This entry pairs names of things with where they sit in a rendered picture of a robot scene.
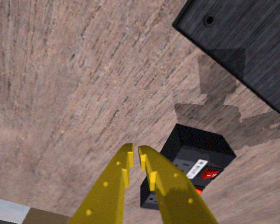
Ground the black power strip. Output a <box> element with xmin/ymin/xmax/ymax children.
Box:
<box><xmin>140</xmin><ymin>123</ymin><xmax>237</xmax><ymax>211</ymax></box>

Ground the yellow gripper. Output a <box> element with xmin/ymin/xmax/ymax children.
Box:
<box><xmin>68</xmin><ymin>143</ymin><xmax>219</xmax><ymax>224</ymax></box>

